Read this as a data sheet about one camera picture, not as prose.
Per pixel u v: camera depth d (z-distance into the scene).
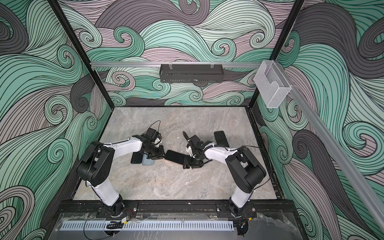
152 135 0.77
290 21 0.76
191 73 0.95
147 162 0.90
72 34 0.80
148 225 0.70
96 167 0.47
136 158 0.89
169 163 0.90
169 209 0.74
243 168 0.47
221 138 1.01
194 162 0.77
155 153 0.82
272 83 0.79
